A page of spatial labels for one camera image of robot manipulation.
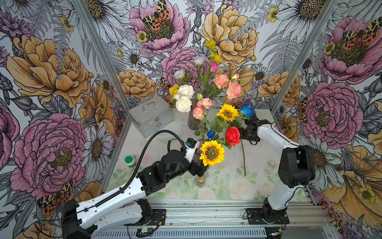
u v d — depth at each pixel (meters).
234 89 0.65
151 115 0.99
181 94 0.70
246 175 0.89
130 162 0.85
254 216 0.74
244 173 0.89
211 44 0.84
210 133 0.71
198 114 0.70
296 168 0.48
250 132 0.72
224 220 0.75
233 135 0.61
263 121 0.68
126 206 0.60
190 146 0.57
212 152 0.53
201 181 0.78
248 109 0.63
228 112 0.63
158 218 0.73
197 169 0.61
